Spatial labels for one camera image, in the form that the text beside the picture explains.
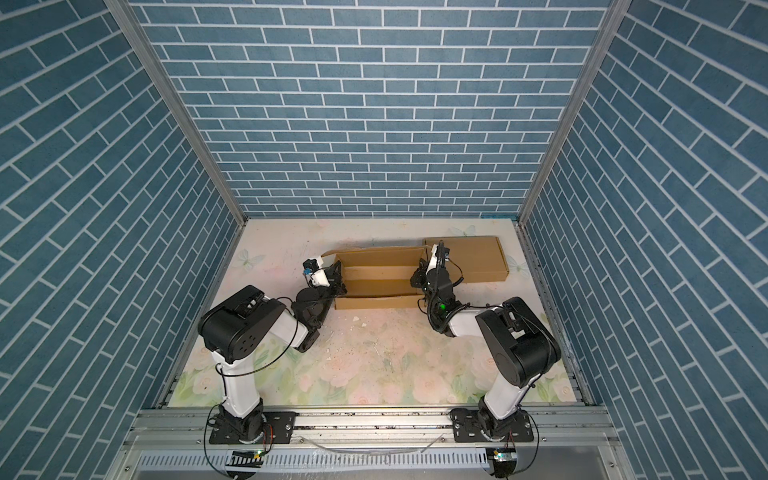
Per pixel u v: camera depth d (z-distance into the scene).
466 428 0.74
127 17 0.71
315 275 0.78
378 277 1.02
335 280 0.83
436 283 0.68
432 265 0.82
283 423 0.74
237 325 0.51
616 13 0.71
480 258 1.05
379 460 0.77
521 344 0.47
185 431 0.75
